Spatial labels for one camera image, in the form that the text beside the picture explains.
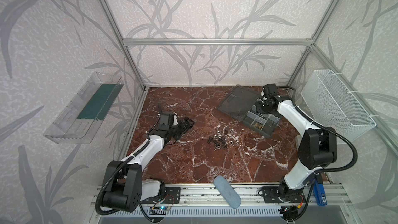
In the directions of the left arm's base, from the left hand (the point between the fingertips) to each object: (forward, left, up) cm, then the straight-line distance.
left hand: (192, 121), depth 87 cm
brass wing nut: (+5, -40, -11) cm, 42 cm away
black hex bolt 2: (-10, -14, -10) cm, 20 cm away
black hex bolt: (-6, -10, -11) cm, 16 cm away
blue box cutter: (-34, -62, -7) cm, 71 cm away
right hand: (+12, -40, +2) cm, 42 cm away
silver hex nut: (-3, -16, -11) cm, 20 cm away
